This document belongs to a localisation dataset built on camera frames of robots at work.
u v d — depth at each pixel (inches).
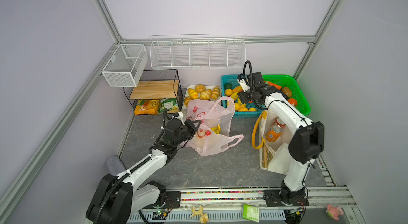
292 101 41.0
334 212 26.8
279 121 22.8
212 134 30.5
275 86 45.3
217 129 34.8
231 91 44.1
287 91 44.0
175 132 24.8
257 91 26.1
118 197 15.7
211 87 47.2
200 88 45.4
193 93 44.9
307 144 19.1
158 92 38.2
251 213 27.1
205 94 44.0
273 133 33.3
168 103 41.3
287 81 44.9
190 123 28.8
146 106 39.8
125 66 39.0
